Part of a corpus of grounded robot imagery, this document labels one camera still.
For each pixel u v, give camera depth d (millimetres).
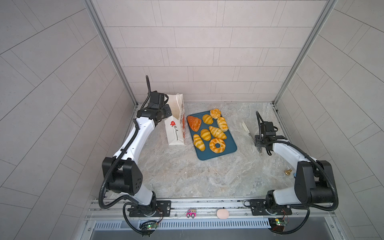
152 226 642
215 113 1051
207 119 1018
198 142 911
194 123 991
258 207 717
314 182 423
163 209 706
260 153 889
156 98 615
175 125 826
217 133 945
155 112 550
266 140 653
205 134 937
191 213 680
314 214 705
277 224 679
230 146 937
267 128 707
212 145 910
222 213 679
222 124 993
